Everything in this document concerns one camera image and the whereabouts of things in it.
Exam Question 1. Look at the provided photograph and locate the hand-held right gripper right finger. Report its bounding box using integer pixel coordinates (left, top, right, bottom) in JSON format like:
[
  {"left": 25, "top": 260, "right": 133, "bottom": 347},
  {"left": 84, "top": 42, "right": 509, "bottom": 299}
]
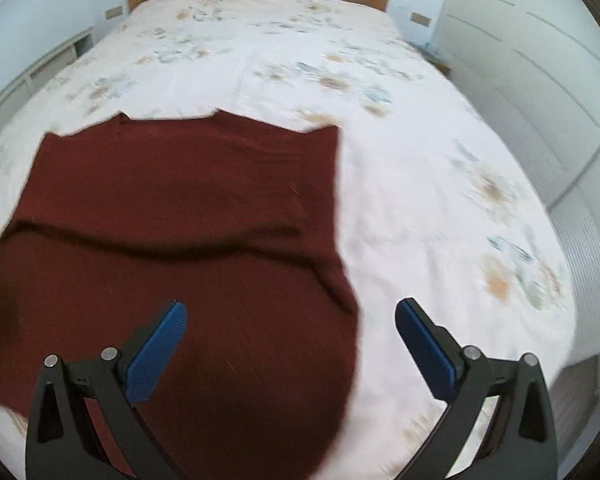
[{"left": 395, "top": 297, "right": 558, "bottom": 480}]

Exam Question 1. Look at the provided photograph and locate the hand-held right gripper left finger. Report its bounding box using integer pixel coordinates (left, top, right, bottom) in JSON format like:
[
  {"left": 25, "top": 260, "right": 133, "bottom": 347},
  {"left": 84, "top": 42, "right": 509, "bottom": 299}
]
[{"left": 25, "top": 300, "right": 188, "bottom": 480}]

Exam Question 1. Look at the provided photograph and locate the dark red knit sweater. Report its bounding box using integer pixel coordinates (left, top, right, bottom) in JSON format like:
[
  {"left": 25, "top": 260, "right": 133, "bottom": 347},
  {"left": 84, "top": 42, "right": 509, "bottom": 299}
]
[{"left": 0, "top": 111, "right": 363, "bottom": 478}]

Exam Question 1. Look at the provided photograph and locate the floral white bed sheet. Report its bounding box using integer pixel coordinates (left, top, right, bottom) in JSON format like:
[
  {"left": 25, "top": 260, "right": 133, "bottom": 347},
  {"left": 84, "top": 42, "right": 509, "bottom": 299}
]
[{"left": 0, "top": 0, "right": 576, "bottom": 480}]

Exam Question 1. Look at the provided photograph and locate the white slatted cabinet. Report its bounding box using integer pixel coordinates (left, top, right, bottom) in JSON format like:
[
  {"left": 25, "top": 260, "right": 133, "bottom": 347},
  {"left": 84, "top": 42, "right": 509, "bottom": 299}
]
[{"left": 0, "top": 27, "right": 94, "bottom": 131}]

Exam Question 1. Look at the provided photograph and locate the white wardrobe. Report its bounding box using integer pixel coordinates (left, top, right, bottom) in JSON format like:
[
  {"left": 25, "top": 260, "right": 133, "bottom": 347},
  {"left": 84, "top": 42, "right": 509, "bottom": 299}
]
[{"left": 430, "top": 0, "right": 600, "bottom": 361}]

